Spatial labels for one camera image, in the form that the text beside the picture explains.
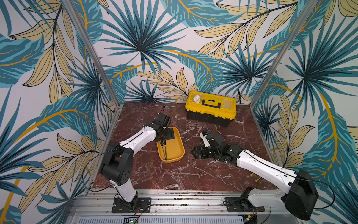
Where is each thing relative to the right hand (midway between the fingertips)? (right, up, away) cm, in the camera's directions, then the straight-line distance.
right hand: (197, 151), depth 80 cm
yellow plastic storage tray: (-13, -2, +14) cm, 20 cm away
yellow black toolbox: (+11, +25, +17) cm, 32 cm away
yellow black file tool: (-21, +1, +15) cm, 26 cm away
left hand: (-18, +6, +10) cm, 21 cm away
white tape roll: (+2, +32, +14) cm, 35 cm away
